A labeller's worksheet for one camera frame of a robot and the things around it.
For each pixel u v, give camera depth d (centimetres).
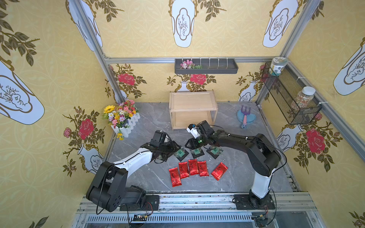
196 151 92
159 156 67
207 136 73
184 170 83
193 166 85
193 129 84
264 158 49
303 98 65
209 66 92
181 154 92
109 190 42
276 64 85
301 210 75
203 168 84
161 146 73
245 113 114
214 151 92
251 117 111
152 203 73
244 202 73
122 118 90
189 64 88
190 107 90
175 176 82
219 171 84
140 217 73
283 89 91
